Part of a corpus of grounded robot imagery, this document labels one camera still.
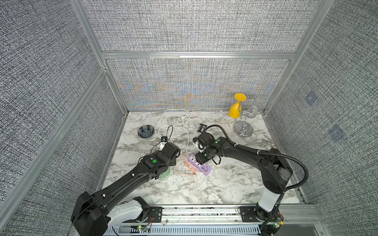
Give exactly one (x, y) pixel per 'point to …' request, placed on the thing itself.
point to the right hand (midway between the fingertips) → (200, 154)
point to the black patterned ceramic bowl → (145, 131)
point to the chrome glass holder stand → (243, 129)
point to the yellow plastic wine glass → (235, 109)
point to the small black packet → (202, 128)
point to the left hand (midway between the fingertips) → (170, 154)
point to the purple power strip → (204, 168)
